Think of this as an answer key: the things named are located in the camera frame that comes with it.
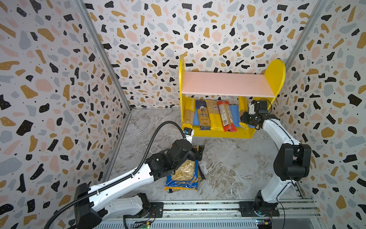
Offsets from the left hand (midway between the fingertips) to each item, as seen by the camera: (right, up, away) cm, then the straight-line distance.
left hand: (197, 142), depth 69 cm
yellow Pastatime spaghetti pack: (-5, +17, +28) cm, 33 cm away
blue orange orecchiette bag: (-6, -21, +9) cm, 24 cm away
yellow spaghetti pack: (+32, +21, +27) cm, 47 cm away
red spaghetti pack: (+20, +14, +24) cm, 34 cm away
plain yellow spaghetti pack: (+13, +11, +23) cm, 29 cm away
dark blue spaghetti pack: (+5, +14, +25) cm, 30 cm away
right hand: (+30, +15, +23) cm, 40 cm away
